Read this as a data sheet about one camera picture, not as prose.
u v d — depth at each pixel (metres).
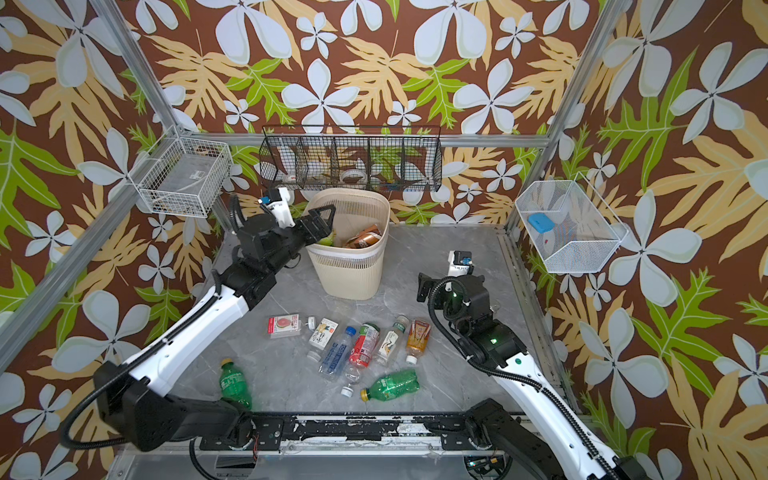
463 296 0.50
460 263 0.61
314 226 0.63
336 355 0.82
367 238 0.89
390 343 0.84
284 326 0.88
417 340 0.85
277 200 0.62
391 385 0.82
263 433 0.75
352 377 0.82
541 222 0.86
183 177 0.84
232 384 0.77
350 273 0.91
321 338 0.86
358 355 0.82
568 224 0.84
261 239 0.53
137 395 0.38
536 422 0.44
